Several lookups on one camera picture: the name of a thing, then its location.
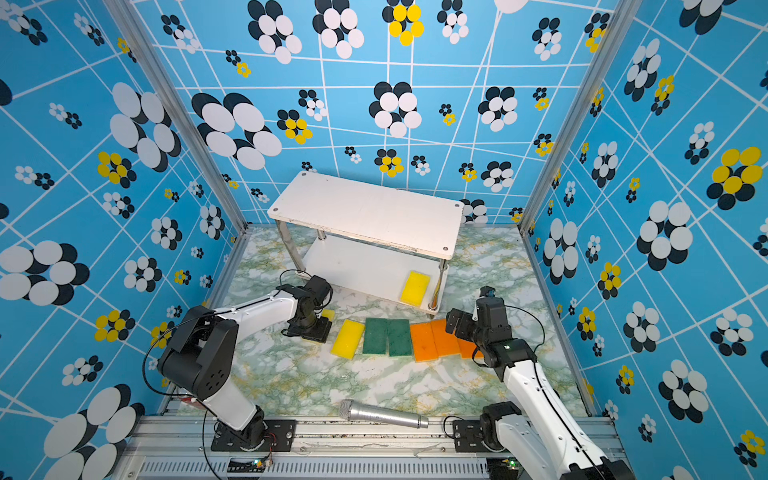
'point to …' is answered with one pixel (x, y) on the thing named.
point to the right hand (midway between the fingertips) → (464, 318)
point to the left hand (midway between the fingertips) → (318, 334)
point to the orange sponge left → (424, 341)
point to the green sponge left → (375, 336)
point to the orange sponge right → (467, 348)
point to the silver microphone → (352, 410)
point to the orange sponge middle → (447, 343)
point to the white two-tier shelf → (366, 238)
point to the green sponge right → (399, 337)
